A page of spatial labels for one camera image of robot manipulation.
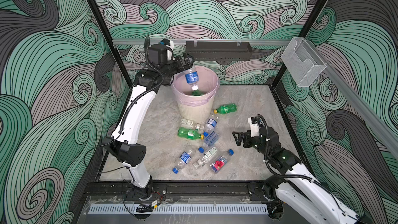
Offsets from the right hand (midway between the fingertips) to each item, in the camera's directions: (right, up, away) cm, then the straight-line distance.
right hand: (240, 132), depth 78 cm
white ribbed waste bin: (-21, +8, +12) cm, 25 cm away
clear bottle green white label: (-21, -17, +2) cm, 27 cm away
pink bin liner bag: (-15, +27, +17) cm, 35 cm away
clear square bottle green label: (-28, +1, +14) cm, 31 cm away
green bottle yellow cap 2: (-22, +21, +25) cm, 40 cm away
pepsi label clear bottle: (-29, -14, +1) cm, 33 cm away
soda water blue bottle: (-15, -6, +8) cm, 18 cm away
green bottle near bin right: (-3, +10, +22) cm, 25 cm away
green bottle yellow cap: (-27, -3, +10) cm, 29 cm away
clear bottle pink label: (-12, -17, 0) cm, 21 cm away
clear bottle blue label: (-14, 0, +15) cm, 21 cm away
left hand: (-27, +36, -10) cm, 45 cm away
